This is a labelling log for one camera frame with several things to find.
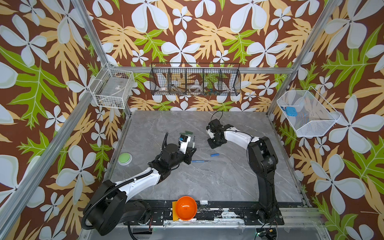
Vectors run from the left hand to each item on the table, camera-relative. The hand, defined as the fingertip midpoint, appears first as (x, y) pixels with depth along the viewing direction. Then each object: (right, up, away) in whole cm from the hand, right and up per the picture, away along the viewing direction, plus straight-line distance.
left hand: (194, 146), depth 81 cm
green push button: (-44, -9, +13) cm, 47 cm away
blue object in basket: (+57, +20, +5) cm, 61 cm away
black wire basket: (+1, +43, +16) cm, 46 cm away
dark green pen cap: (-3, +7, +27) cm, 28 cm away
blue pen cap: (+14, -8, +17) cm, 23 cm away
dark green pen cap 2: (-8, +6, +29) cm, 31 cm away
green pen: (0, +3, -3) cm, 4 cm away
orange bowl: (-4, -31, -4) cm, 32 cm away
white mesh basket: (+64, +17, -3) cm, 67 cm away
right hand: (+12, -1, +19) cm, 23 cm away
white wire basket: (-48, +34, +5) cm, 59 cm away
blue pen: (+5, -11, +12) cm, 17 cm away
